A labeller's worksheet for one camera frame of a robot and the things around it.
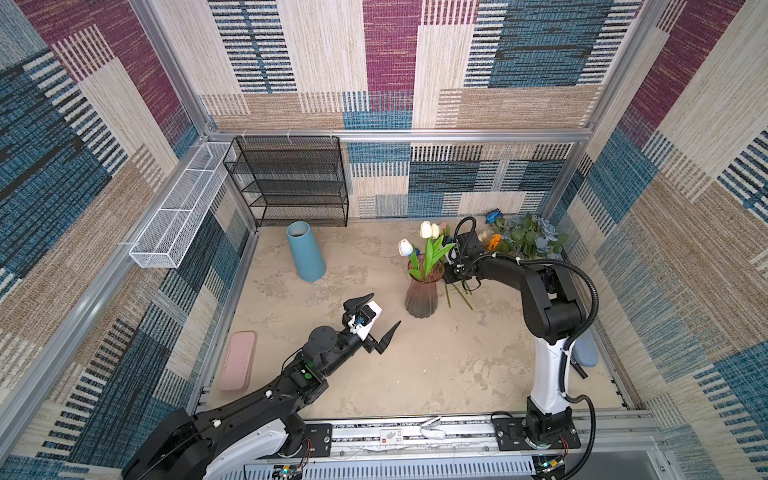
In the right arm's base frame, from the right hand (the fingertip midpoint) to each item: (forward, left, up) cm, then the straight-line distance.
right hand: (445, 274), depth 104 cm
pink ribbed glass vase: (-8, +9, 0) cm, 12 cm away
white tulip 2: (-10, +15, +27) cm, 32 cm away
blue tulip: (-10, -4, +5) cm, 12 cm away
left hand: (-22, +21, +20) cm, 36 cm away
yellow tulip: (-3, +6, +25) cm, 26 cm away
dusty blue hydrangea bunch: (+7, -28, +10) cm, 30 cm away
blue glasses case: (-28, -35, +1) cm, 45 cm away
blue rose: (+24, -21, +4) cm, 32 cm away
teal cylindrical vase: (+4, +46, +6) cm, 47 cm away
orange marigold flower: (+12, -19, +4) cm, 23 cm away
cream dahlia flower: (+12, -14, +6) cm, 20 cm away
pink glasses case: (-28, +62, +2) cm, 68 cm away
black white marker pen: (-32, -32, 0) cm, 45 cm away
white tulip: (-6, +8, +27) cm, 29 cm away
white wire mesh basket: (-9, +72, +34) cm, 80 cm away
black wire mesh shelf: (+31, +53, +18) cm, 64 cm away
